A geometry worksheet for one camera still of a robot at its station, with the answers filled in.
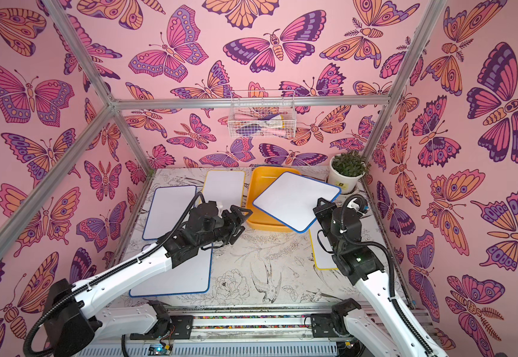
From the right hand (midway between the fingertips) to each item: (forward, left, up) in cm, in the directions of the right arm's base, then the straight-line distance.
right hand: (319, 196), depth 71 cm
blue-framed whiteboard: (+10, +7, -15) cm, 20 cm away
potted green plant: (+26, -18, -14) cm, 34 cm away
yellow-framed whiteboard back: (+29, +39, -30) cm, 57 cm away
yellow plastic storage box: (+32, +20, -27) cm, 47 cm away
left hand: (-5, +21, -5) cm, 22 cm away
